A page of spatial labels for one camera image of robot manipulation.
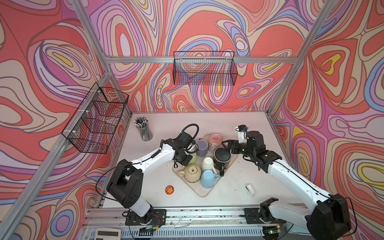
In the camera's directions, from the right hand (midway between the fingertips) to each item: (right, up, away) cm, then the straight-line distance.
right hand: (228, 145), depth 82 cm
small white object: (+12, -24, -1) cm, 27 cm away
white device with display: (-58, -38, -15) cm, 71 cm away
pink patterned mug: (-6, +2, +7) cm, 9 cm away
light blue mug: (-12, -16, -5) cm, 21 cm away
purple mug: (-13, -2, +8) cm, 16 cm away
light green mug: (-19, -9, +5) cm, 22 cm away
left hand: (-22, -9, +5) cm, 24 cm away
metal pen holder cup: (-51, +6, +16) cm, 54 cm away
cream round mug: (-20, -15, -2) cm, 25 cm away
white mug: (-11, -10, 0) cm, 15 cm away
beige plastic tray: (-17, -23, +1) cm, 29 cm away
